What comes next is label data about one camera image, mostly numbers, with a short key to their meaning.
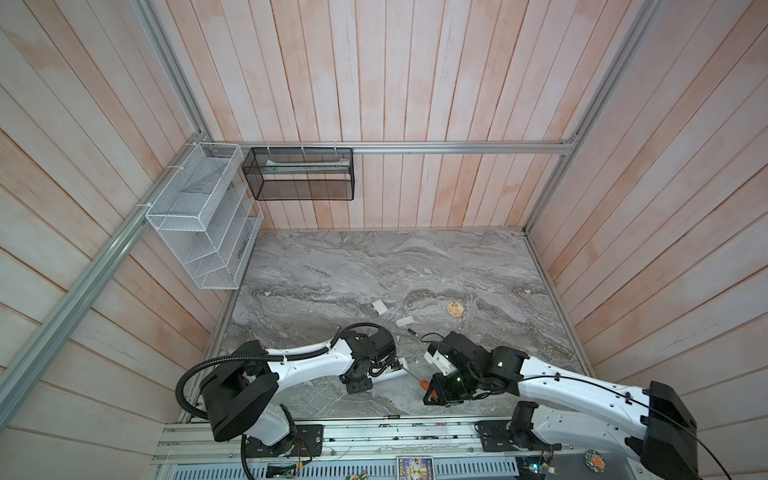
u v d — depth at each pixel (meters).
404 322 0.95
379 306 0.98
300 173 1.04
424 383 0.74
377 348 0.66
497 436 0.73
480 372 0.59
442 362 0.70
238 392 0.42
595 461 0.70
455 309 0.98
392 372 0.82
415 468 0.69
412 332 0.93
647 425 0.41
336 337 0.57
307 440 0.73
